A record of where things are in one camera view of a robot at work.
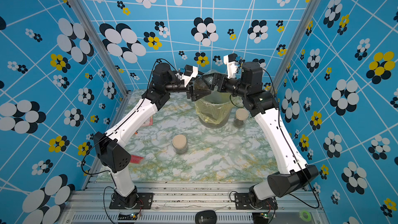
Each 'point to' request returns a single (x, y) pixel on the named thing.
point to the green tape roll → (304, 215)
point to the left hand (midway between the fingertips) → (210, 82)
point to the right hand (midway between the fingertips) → (211, 77)
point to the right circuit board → (260, 217)
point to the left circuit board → (127, 216)
